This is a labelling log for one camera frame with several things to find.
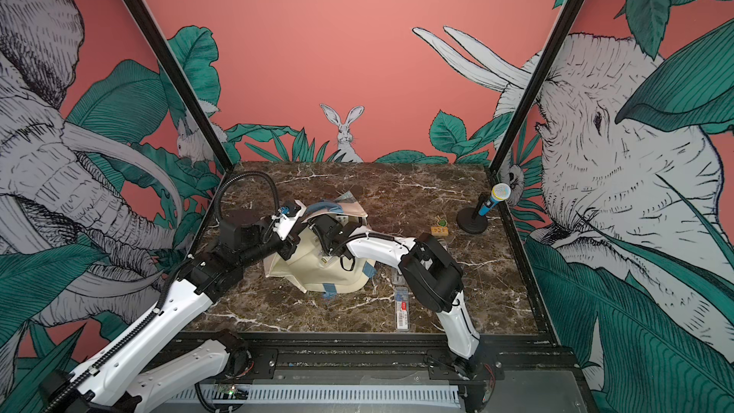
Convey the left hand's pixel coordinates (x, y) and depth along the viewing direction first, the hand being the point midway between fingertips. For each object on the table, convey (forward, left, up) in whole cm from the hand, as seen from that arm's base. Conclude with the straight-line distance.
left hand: (306, 220), depth 73 cm
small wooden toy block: (+11, -42, -26) cm, 50 cm away
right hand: (+5, -5, -21) cm, 22 cm away
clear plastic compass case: (-7, -25, -25) cm, 36 cm away
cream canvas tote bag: (-1, +4, -25) cm, 25 cm away
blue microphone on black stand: (+14, -55, -25) cm, 62 cm away
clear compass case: (-16, -25, -24) cm, 39 cm away
